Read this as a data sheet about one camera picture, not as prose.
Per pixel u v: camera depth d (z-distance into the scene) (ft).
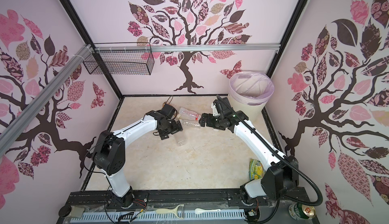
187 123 3.31
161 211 2.30
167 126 2.51
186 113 3.38
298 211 2.08
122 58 3.11
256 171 2.66
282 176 1.31
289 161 1.36
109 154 1.56
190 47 3.10
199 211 2.33
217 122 2.19
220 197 2.49
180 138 3.05
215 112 2.33
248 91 3.40
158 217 2.28
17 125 1.70
